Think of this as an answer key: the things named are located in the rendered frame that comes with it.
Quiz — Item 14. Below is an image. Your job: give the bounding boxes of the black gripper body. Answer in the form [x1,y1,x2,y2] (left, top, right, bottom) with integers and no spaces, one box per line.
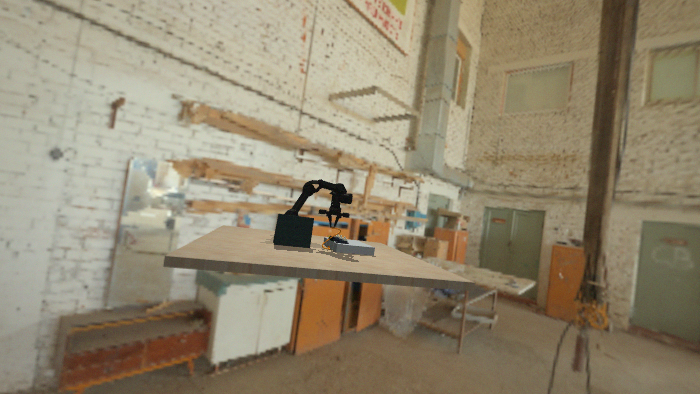
[319,202,350,218]

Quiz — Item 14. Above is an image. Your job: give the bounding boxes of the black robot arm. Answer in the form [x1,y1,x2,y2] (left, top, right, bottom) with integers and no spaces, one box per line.
[285,179,353,216]

